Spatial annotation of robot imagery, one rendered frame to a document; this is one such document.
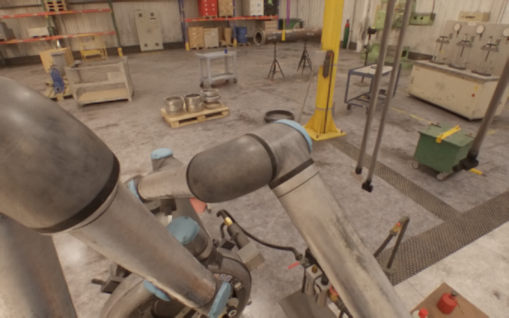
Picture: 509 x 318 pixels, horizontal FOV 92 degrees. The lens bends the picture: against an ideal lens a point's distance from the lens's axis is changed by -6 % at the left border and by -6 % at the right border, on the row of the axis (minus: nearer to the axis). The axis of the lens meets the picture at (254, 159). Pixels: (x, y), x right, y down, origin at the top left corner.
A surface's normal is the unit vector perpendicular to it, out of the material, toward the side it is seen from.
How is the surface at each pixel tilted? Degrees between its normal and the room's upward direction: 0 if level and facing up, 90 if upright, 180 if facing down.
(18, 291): 86
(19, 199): 85
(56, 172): 67
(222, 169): 57
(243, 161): 52
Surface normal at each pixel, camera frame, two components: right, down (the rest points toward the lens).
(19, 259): 0.87, 0.22
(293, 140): 0.49, -0.39
